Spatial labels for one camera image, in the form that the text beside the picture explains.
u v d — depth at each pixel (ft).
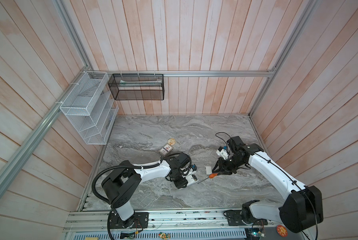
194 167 2.57
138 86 3.40
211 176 2.56
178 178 2.44
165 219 2.45
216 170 2.50
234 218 2.40
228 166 2.30
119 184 1.55
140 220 2.40
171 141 3.41
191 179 2.81
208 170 2.94
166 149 3.22
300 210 1.31
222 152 2.52
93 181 1.39
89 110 2.19
